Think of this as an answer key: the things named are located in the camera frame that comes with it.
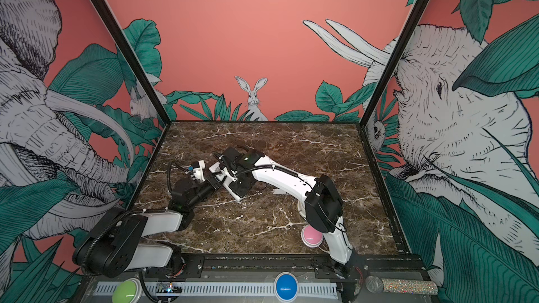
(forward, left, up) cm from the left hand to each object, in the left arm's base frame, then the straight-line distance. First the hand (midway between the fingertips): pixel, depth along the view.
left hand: (229, 170), depth 82 cm
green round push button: (-37, +32, -13) cm, 51 cm away
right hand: (-7, -3, -3) cm, 8 cm away
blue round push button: (-38, -21, -13) cm, 45 cm away
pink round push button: (-23, -32, -14) cm, 42 cm away
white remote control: (-2, +1, -1) cm, 3 cm away
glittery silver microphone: (-39, -51, -10) cm, 65 cm away
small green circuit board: (-37, +19, -15) cm, 44 cm away
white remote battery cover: (-3, -20, -15) cm, 25 cm away
